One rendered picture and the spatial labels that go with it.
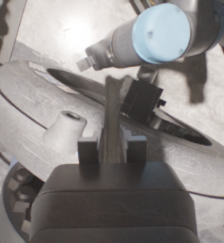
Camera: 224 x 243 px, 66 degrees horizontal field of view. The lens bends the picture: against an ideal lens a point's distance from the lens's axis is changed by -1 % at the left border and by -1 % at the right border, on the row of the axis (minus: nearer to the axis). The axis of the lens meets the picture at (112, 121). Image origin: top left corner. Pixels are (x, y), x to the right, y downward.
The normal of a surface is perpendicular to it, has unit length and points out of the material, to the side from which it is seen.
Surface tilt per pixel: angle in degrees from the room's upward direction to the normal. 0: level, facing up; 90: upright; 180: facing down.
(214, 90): 0
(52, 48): 0
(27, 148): 28
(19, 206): 11
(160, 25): 19
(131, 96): 1
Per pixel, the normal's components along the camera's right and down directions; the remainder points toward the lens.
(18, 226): 0.39, -0.89
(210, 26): 0.46, 0.18
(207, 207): 0.28, 0.34
